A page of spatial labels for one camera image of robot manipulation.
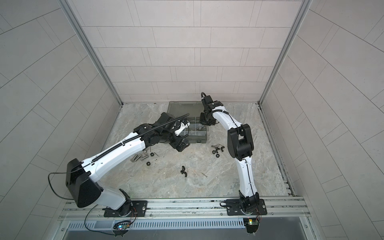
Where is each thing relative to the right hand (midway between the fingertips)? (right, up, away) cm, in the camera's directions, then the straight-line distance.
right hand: (202, 122), depth 98 cm
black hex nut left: (-32, -23, -12) cm, 41 cm away
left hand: (-8, -7, -22) cm, 25 cm away
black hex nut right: (+9, -20, -9) cm, 23 cm away
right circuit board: (+22, -46, -30) cm, 59 cm away
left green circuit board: (-35, -43, -34) cm, 65 cm away
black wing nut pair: (-11, -26, -16) cm, 33 cm away
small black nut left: (-30, -19, -9) cm, 37 cm away
